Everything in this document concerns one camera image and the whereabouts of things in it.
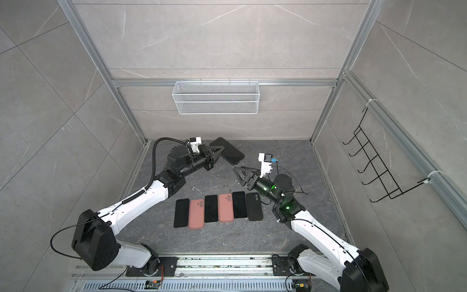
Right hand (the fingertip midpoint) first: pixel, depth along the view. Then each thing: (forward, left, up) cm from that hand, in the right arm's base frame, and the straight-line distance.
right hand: (237, 168), depth 69 cm
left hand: (+8, +4, +5) cm, 11 cm away
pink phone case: (-5, +21, -31) cm, 38 cm away
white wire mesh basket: (+50, +11, 0) cm, 51 cm away
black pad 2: (-2, -1, -29) cm, 29 cm away
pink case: (-3, +6, -30) cm, 31 cm away
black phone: (-7, +28, -30) cm, 42 cm away
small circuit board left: (-34, +35, -30) cm, 57 cm away
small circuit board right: (-36, -25, -32) cm, 54 cm away
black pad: (+7, +3, +2) cm, 7 cm away
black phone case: (-2, -8, -31) cm, 32 cm away
